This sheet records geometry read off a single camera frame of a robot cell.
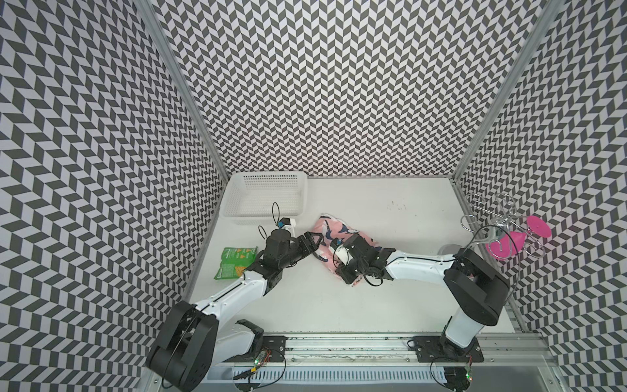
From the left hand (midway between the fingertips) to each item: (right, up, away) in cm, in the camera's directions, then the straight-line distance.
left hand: (319, 240), depth 83 cm
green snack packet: (-31, -8, +6) cm, 33 cm away
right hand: (+8, -13, +4) cm, 15 cm away
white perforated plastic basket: (-33, +16, +28) cm, 46 cm away
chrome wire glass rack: (+52, +9, -14) cm, 54 cm away
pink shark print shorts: (+4, +2, +16) cm, 16 cm away
